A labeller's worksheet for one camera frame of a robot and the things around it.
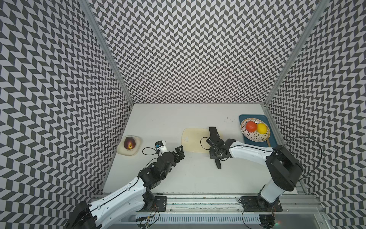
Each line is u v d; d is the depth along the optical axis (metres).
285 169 0.45
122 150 0.92
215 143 0.70
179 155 0.71
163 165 0.58
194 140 0.99
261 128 0.97
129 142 0.89
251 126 0.99
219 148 0.66
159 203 0.73
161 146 0.69
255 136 0.99
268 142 0.96
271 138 0.99
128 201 0.50
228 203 0.75
